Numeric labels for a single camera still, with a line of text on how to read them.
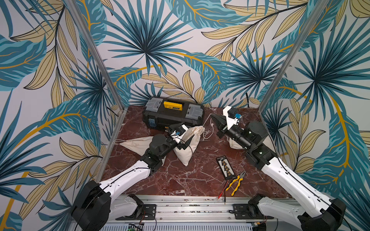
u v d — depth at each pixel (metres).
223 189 0.80
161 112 0.93
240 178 0.84
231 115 0.51
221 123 0.58
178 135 0.61
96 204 0.39
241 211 0.74
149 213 0.73
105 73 0.95
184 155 0.87
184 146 0.69
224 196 0.79
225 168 0.88
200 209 0.79
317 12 0.70
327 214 0.38
